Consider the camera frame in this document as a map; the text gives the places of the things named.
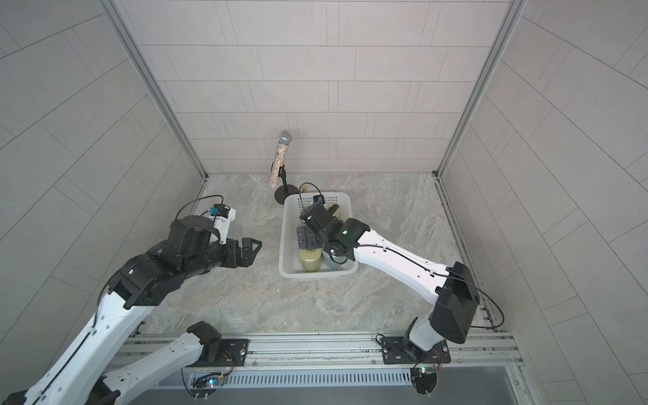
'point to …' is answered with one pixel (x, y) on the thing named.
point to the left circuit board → (211, 380)
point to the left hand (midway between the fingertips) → (255, 242)
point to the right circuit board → (423, 379)
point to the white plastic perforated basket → (288, 247)
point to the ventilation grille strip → (310, 376)
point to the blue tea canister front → (330, 263)
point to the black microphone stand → (282, 191)
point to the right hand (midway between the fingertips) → (312, 234)
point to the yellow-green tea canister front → (311, 261)
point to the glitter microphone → (284, 138)
